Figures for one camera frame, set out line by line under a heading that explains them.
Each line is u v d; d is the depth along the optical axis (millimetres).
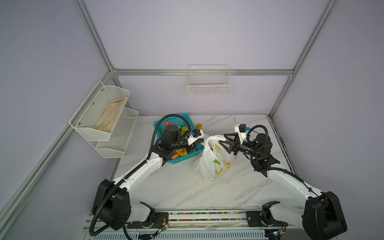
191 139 658
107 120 769
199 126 1044
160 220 738
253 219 735
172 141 617
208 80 951
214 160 732
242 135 670
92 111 729
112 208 404
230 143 666
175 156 920
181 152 894
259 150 616
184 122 600
